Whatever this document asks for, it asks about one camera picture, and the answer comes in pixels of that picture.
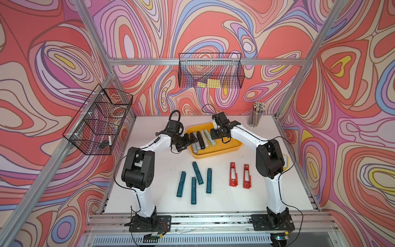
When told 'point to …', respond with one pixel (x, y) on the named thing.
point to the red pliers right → (247, 182)
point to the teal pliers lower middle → (194, 200)
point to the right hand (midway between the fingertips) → (214, 137)
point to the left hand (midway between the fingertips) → (194, 143)
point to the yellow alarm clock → (286, 161)
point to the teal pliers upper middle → (198, 176)
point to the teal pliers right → (209, 181)
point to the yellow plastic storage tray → (219, 149)
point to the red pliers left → (233, 179)
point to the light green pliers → (213, 142)
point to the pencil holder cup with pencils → (254, 118)
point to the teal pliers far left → (181, 184)
